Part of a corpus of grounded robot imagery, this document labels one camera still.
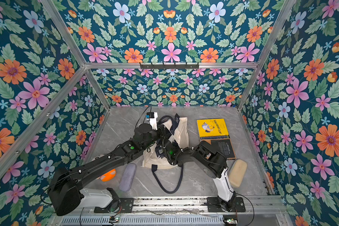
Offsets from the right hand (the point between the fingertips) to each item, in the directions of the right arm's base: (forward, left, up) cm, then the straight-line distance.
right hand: (163, 135), depth 95 cm
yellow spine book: (+7, -34, -2) cm, 35 cm away
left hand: (-7, -7, +20) cm, 23 cm away
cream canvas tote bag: (-5, -12, +11) cm, 17 cm away
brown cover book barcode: (-5, -41, -4) cm, 41 cm away
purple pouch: (-30, +18, -4) cm, 36 cm away
